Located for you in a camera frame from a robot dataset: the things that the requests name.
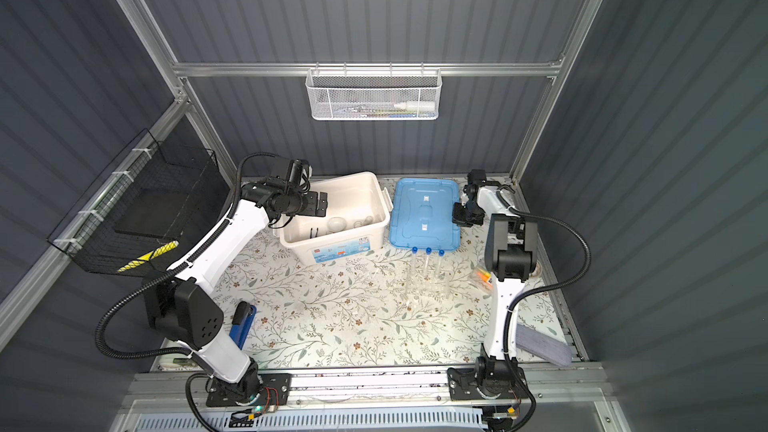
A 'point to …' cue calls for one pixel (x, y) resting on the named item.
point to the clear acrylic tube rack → (426, 282)
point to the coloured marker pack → (485, 276)
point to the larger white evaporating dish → (336, 224)
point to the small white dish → (366, 221)
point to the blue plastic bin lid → (421, 214)
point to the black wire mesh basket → (146, 213)
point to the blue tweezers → (313, 232)
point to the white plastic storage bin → (357, 216)
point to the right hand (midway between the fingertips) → (463, 223)
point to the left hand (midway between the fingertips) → (311, 201)
